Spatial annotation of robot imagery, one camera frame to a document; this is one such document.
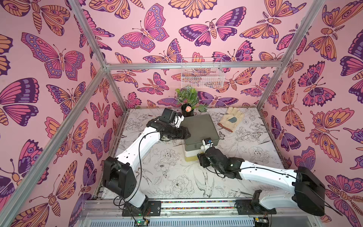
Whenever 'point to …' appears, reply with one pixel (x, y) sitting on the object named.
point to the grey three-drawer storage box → (201, 126)
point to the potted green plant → (189, 97)
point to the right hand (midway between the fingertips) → (198, 156)
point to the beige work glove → (230, 118)
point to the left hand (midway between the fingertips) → (188, 134)
